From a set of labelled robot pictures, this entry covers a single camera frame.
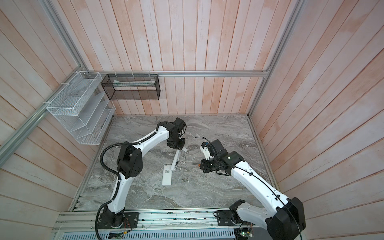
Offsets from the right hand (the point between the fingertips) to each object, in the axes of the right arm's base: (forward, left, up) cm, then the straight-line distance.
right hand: (202, 165), depth 79 cm
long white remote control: (+6, +16, -8) cm, 19 cm away
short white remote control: (-2, +21, -12) cm, 24 cm away
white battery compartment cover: (+17, +11, -11) cm, 23 cm away
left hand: (+14, +13, -7) cm, 20 cm away
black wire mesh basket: (+41, +43, +21) cm, 63 cm away
